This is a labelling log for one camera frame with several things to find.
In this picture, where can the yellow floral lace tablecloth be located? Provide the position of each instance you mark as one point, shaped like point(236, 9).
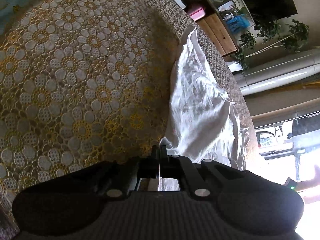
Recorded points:
point(75, 80)

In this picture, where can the pink case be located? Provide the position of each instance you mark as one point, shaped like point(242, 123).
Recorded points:
point(196, 12)

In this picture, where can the blue basket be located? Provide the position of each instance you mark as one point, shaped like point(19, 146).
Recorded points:
point(237, 23)

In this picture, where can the green plant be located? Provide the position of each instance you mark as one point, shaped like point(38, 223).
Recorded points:
point(270, 30)

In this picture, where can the white shirt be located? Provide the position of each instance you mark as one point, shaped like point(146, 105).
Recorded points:
point(200, 110)

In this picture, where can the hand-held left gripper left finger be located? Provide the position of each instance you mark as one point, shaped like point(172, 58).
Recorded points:
point(155, 160)

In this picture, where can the washing machine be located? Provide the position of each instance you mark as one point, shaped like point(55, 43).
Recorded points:
point(267, 140)

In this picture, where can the wooden console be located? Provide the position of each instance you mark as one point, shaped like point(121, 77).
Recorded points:
point(220, 32)

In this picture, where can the person's right forearm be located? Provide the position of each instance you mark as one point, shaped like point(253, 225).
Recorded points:
point(310, 185)

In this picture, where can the white standing air conditioner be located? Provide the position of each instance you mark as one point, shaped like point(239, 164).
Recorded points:
point(280, 75)

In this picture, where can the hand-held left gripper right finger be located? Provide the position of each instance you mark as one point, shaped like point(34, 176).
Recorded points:
point(163, 156)

